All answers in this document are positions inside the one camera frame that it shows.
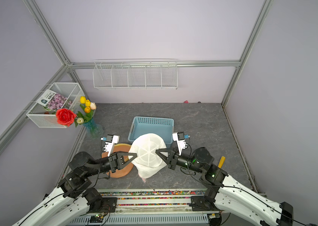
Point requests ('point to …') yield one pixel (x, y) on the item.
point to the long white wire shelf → (159, 74)
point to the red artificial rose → (65, 117)
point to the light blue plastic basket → (162, 126)
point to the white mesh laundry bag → (147, 162)
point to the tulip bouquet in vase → (85, 117)
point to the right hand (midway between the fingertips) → (156, 152)
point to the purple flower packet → (53, 101)
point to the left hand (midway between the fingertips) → (136, 157)
